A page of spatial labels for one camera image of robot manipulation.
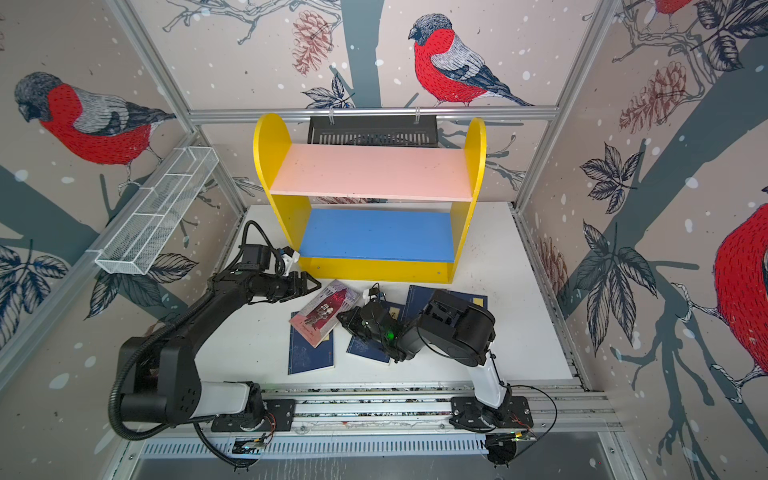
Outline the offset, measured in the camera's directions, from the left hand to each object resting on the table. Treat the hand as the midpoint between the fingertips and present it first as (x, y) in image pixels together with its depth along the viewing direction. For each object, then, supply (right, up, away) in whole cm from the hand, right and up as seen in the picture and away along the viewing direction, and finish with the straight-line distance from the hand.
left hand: (310, 287), depth 84 cm
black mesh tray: (+18, +50, +13) cm, 54 cm away
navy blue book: (-2, -20, -1) cm, 20 cm away
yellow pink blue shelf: (+19, +22, +17) cm, 34 cm away
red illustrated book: (0, -10, +5) cm, 12 cm away
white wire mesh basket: (-40, +21, -7) cm, 45 cm away
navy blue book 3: (+32, -6, +11) cm, 34 cm away
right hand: (+6, -11, +2) cm, 12 cm away
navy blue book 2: (+18, -16, -6) cm, 25 cm away
